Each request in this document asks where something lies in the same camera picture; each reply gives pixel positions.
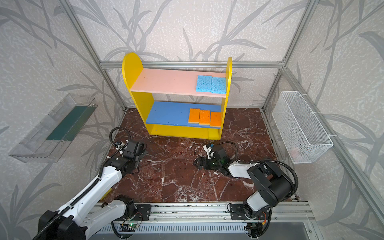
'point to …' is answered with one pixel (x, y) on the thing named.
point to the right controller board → (255, 229)
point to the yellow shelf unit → (171, 119)
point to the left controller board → (127, 227)
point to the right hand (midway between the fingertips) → (198, 158)
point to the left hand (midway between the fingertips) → (138, 148)
